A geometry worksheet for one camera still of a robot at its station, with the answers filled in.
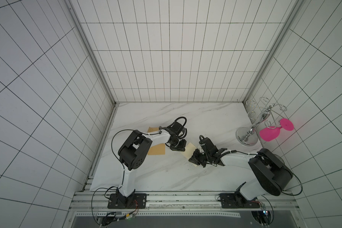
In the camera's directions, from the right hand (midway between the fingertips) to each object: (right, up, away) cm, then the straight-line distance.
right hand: (187, 156), depth 88 cm
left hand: (-4, +1, +3) cm, 5 cm away
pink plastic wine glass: (+49, +16, -7) cm, 52 cm away
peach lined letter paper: (+2, +2, +4) cm, 5 cm away
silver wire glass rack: (+43, +11, +9) cm, 46 cm away
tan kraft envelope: (-19, +3, +4) cm, 19 cm away
